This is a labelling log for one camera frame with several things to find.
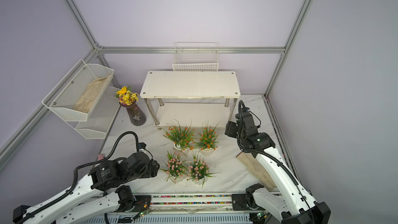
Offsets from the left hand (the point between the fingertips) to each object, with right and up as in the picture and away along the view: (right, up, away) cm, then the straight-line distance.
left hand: (151, 169), depth 73 cm
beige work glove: (+51, 0, +16) cm, 53 cm away
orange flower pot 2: (+27, +12, +8) cm, 31 cm away
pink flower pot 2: (+23, +1, -2) cm, 23 cm away
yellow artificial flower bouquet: (-19, +36, +13) cm, 43 cm away
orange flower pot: (+12, +13, +13) cm, 22 cm away
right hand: (+40, +18, +5) cm, 44 cm away
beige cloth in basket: (-35, +31, +2) cm, 47 cm away
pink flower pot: (+11, +1, -2) cm, 12 cm away
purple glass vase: (-17, +25, +24) cm, 38 cm away
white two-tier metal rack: (+22, +35, +1) cm, 42 cm away
